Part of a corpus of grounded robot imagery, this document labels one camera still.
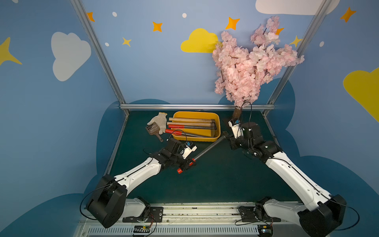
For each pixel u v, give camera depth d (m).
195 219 0.73
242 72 0.70
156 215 0.74
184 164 0.72
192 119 1.09
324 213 0.37
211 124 1.08
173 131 1.02
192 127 1.05
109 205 0.41
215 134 0.99
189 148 0.73
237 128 0.67
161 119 1.18
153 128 1.08
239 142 0.69
